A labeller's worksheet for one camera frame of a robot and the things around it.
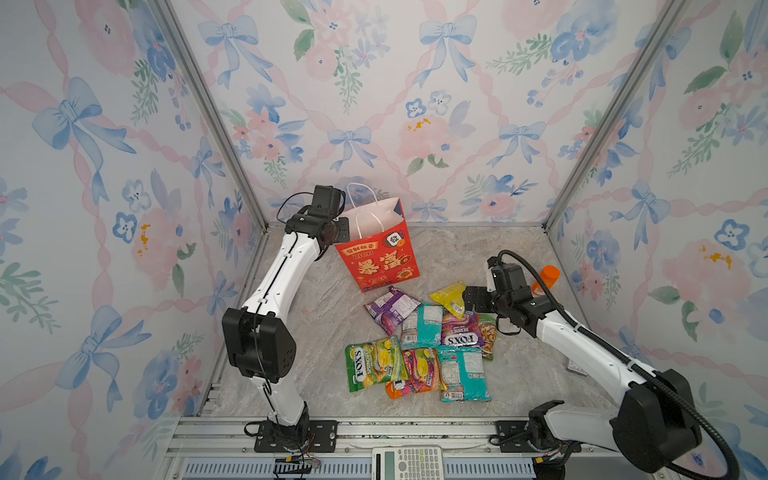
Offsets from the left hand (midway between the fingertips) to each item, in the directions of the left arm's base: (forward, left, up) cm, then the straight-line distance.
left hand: (338, 226), depth 85 cm
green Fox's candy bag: (-31, -11, -22) cm, 40 cm away
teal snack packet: (-20, -25, -22) cm, 40 cm away
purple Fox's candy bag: (-22, -37, -22) cm, 48 cm away
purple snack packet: (-14, -15, -21) cm, 30 cm away
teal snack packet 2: (-33, -35, -23) cm, 54 cm away
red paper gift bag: (-6, -12, -1) cm, 14 cm away
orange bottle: (-5, -65, -16) cm, 67 cm away
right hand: (-14, -40, -13) cm, 44 cm away
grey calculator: (-54, -19, -24) cm, 62 cm away
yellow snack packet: (-12, -34, -20) cm, 41 cm away
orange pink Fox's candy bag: (-33, -24, -23) cm, 47 cm away
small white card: (-43, -46, +10) cm, 63 cm away
